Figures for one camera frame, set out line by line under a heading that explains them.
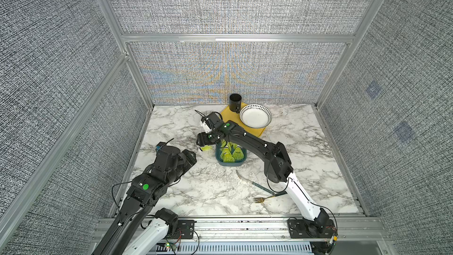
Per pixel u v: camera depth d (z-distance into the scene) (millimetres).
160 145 636
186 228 734
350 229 747
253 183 851
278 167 596
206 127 782
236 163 924
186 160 543
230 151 930
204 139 829
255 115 1104
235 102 1119
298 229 731
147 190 455
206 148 967
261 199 809
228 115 1130
